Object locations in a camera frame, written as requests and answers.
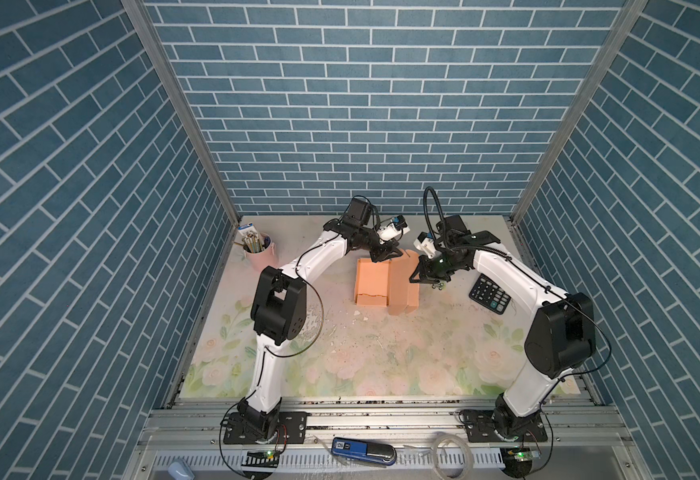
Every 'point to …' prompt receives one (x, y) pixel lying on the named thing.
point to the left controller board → (263, 459)
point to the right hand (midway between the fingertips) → (409, 275)
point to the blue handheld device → (364, 450)
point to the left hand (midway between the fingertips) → (397, 246)
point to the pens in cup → (248, 237)
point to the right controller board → (518, 461)
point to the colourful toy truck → (441, 286)
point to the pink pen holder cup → (266, 257)
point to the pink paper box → (388, 283)
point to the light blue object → (179, 470)
